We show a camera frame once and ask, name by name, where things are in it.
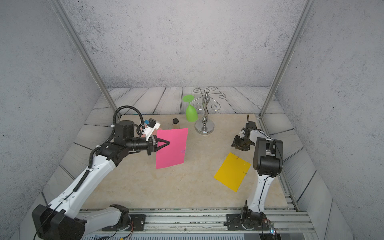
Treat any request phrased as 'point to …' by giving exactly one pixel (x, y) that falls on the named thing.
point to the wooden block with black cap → (175, 122)
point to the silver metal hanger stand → (205, 127)
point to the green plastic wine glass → (191, 114)
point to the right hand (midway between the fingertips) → (235, 144)
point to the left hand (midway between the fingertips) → (169, 143)
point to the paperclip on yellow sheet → (236, 158)
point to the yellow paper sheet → (232, 171)
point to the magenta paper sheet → (173, 153)
